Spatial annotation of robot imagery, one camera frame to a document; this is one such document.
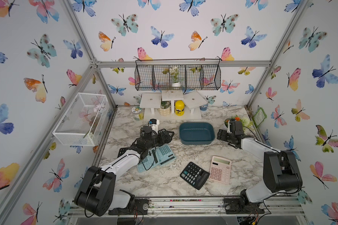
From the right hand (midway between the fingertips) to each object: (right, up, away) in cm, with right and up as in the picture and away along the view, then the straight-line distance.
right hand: (224, 132), depth 95 cm
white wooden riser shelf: (-20, +21, +8) cm, 30 cm away
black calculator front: (-22, -24, -12) cm, 34 cm away
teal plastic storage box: (-17, -1, +9) cm, 20 cm away
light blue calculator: (-49, -17, -6) cm, 52 cm away
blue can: (-10, +19, +20) cm, 29 cm away
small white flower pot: (-33, +36, -1) cm, 49 cm away
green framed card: (+33, +11, +15) cm, 38 cm away
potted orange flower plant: (+13, +6, -4) cm, 15 cm away
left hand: (-36, +1, -10) cm, 38 cm away
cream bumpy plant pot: (-41, +17, +14) cm, 46 cm away
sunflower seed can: (-61, +14, +12) cm, 64 cm away
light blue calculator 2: (-39, -14, -4) cm, 42 cm away
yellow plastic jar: (-30, +18, +12) cm, 37 cm away
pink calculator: (-6, -21, -10) cm, 24 cm away
